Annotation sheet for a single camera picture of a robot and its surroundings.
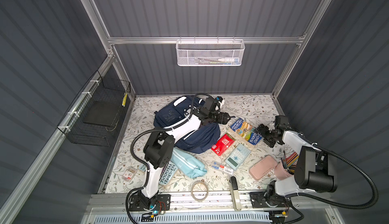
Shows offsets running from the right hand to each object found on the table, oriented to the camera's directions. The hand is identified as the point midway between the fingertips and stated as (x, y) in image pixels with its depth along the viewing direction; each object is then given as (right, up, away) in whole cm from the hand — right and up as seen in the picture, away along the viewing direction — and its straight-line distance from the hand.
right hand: (261, 135), depth 92 cm
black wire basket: (-89, +11, -23) cm, 92 cm away
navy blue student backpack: (-38, -3, -2) cm, 38 cm away
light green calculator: (-16, -12, -6) cm, 20 cm away
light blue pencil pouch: (-45, -14, -10) cm, 48 cm away
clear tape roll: (-34, -26, -16) cm, 46 cm away
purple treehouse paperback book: (-56, -18, -12) cm, 60 cm away
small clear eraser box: (-76, -19, -12) cm, 80 cm away
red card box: (-23, -6, +1) cm, 24 cm away
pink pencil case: (-2, -17, -6) cm, 19 cm away
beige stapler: (-21, -26, -19) cm, 38 cm away
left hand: (-23, +12, -3) cm, 26 cm away
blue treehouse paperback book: (-7, +2, +4) cm, 9 cm away
